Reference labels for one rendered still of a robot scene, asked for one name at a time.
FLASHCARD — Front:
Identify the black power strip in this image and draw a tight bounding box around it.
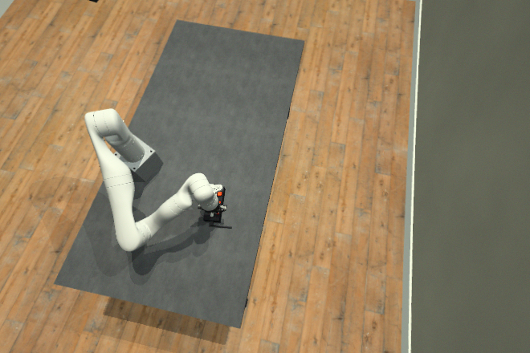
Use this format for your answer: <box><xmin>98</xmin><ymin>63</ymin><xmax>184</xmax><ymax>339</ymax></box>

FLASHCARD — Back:
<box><xmin>203</xmin><ymin>187</ymin><xmax>232</xmax><ymax>228</ymax></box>

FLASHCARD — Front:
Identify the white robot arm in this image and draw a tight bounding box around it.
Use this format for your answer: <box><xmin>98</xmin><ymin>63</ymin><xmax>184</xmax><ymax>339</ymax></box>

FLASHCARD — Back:
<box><xmin>84</xmin><ymin>108</ymin><xmax>222</xmax><ymax>252</ymax></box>

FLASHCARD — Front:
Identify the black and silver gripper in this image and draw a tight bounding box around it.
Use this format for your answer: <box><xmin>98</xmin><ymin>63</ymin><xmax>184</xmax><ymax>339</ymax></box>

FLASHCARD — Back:
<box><xmin>198</xmin><ymin>201</ymin><xmax>226</xmax><ymax>214</ymax></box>

